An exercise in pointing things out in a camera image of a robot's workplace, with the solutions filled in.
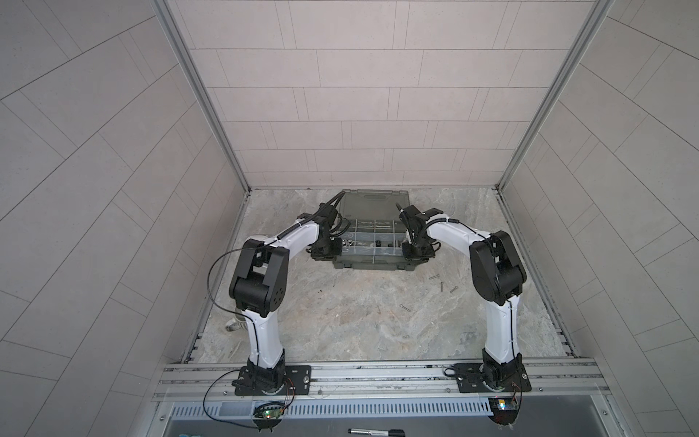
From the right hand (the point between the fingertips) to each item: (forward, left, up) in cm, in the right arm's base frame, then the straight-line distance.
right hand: (409, 262), depth 95 cm
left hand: (+4, +23, +3) cm, 23 cm away
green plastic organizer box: (+10, +12, +6) cm, 17 cm away
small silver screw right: (-11, -13, 0) cm, 17 cm away
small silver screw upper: (-6, -6, 0) cm, 9 cm away
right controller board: (-43, -17, -1) cm, 46 cm away
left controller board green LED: (-41, +42, +3) cm, 58 cm away
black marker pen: (-46, +12, 0) cm, 47 cm away
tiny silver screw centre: (-16, +4, 0) cm, 16 cm away
